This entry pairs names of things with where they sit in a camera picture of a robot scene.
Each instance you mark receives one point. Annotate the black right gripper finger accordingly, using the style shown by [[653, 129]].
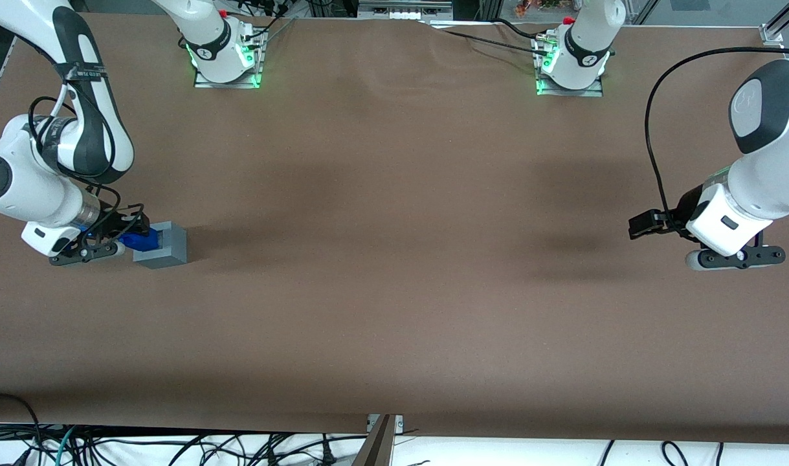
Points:
[[100, 239], [135, 220]]

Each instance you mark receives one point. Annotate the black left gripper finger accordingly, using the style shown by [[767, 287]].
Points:
[[666, 215], [643, 226]]

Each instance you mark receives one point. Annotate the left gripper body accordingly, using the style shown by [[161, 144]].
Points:
[[685, 208]]

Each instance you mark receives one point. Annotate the blue plastic insert part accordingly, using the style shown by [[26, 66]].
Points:
[[138, 242]]

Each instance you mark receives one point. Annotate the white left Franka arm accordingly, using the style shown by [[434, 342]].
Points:
[[776, 175]]

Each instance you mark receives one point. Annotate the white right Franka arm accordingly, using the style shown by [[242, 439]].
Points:
[[19, 188]]

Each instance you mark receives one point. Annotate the gray square base block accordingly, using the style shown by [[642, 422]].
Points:
[[173, 238]]

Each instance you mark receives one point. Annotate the brown table cover sheet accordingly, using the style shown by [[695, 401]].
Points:
[[394, 291]]

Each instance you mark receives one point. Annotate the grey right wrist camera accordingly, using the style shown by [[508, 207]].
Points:
[[77, 254]]

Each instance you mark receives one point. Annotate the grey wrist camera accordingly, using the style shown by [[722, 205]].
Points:
[[77, 254], [756, 256]]

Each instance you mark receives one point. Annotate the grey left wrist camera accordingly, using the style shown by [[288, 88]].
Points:
[[756, 256]]

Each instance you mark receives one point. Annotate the aluminium frame profile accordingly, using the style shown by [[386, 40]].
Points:
[[779, 26]]

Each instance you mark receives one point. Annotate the metal table edge bracket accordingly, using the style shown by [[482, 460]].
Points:
[[381, 440]]

